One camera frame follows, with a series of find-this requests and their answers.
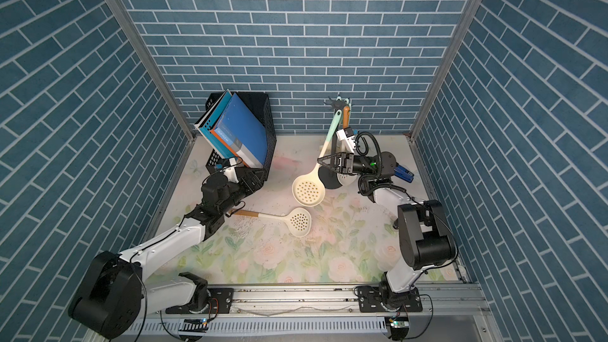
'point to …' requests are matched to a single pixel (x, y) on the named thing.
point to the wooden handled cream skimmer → (299, 219)
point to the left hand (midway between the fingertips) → (266, 175)
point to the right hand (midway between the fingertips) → (323, 169)
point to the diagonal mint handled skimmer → (309, 188)
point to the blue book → (243, 132)
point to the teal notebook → (206, 127)
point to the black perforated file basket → (260, 106)
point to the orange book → (229, 148)
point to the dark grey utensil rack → (328, 174)
